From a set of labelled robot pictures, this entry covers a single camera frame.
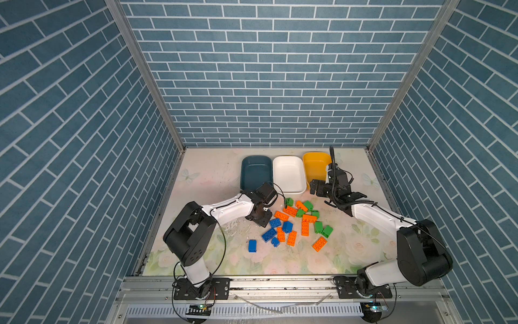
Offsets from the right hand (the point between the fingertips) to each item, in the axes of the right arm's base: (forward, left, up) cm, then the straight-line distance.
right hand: (317, 181), depth 91 cm
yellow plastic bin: (+17, -1, -7) cm, 18 cm away
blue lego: (-17, +18, -10) cm, 27 cm away
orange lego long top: (-10, +12, -11) cm, 19 cm away
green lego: (-6, +3, -11) cm, 13 cm away
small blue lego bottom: (-25, +18, -12) cm, 33 cm away
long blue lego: (-22, +21, -11) cm, 33 cm away
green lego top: (-5, +12, -10) cm, 17 cm away
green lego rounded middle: (-12, +7, -10) cm, 17 cm away
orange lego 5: (-24, -1, -12) cm, 27 cm away
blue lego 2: (-19, +13, -9) cm, 25 cm away
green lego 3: (-19, -4, -10) cm, 22 cm away
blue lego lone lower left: (-28, +27, -11) cm, 40 cm away
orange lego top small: (-8, +7, -9) cm, 14 cm away
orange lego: (-13, +16, -12) cm, 23 cm away
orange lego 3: (-22, +15, -11) cm, 29 cm away
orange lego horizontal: (-14, +3, -9) cm, 17 cm away
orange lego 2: (-18, +5, -12) cm, 22 cm away
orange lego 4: (-23, +11, -12) cm, 28 cm away
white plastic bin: (+11, +13, -9) cm, 19 cm away
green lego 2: (-16, -1, -12) cm, 21 cm away
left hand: (-16, +24, -9) cm, 30 cm away
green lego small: (-10, 0, -12) cm, 16 cm away
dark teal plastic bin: (+12, +31, -10) cm, 35 cm away
